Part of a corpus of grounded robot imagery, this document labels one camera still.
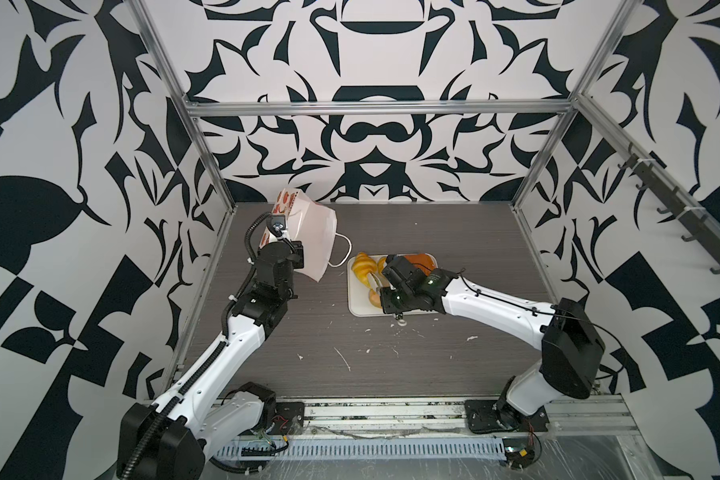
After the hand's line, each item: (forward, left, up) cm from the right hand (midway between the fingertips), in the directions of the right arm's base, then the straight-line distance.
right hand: (382, 301), depth 83 cm
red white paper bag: (+28, +22, +1) cm, 35 cm away
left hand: (+10, +25, +19) cm, 33 cm away
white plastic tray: (+5, +7, -10) cm, 13 cm away
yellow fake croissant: (+15, +5, -5) cm, 16 cm away
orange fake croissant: (+18, -14, -8) cm, 25 cm away
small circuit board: (-33, -30, -12) cm, 47 cm away
